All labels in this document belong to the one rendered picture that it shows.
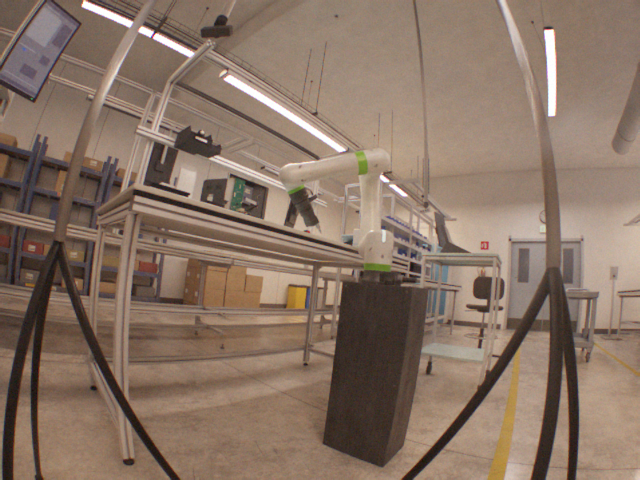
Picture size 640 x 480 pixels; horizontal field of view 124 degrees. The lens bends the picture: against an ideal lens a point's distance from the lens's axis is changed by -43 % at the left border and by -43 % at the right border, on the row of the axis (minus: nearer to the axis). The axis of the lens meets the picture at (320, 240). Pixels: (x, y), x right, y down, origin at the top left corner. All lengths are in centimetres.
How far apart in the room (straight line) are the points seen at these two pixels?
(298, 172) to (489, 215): 658
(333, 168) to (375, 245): 39
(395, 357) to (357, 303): 28
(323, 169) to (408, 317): 74
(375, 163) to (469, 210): 639
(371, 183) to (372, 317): 69
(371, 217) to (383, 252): 26
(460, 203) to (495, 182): 107
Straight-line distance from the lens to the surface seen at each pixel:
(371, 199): 152
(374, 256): 129
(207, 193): 146
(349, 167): 137
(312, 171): 134
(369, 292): 123
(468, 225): 760
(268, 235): 119
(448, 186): 802
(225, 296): 501
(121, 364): 109
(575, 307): 750
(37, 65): 184
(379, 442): 135
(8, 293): 262
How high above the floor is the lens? 79
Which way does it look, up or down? 8 degrees up
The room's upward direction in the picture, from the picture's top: 6 degrees clockwise
